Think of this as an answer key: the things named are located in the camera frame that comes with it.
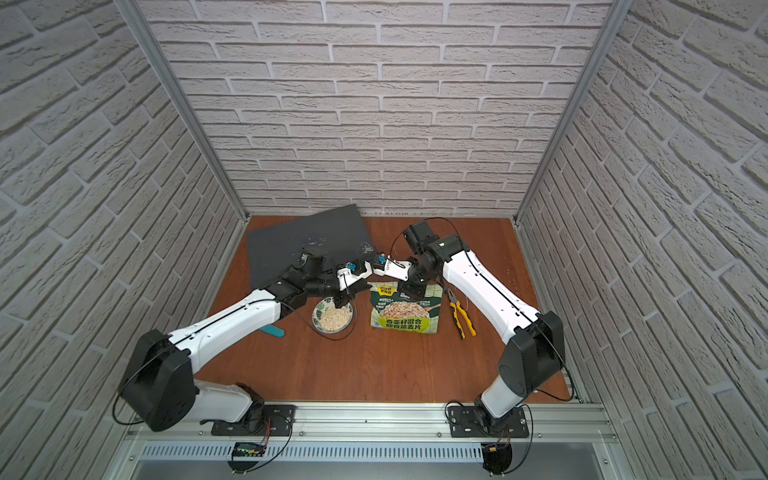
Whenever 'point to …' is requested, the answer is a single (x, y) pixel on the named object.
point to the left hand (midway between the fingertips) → (366, 273)
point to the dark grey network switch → (339, 232)
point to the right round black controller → (496, 457)
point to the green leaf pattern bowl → (328, 319)
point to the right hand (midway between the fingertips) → (397, 286)
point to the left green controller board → (248, 449)
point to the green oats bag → (393, 310)
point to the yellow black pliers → (454, 304)
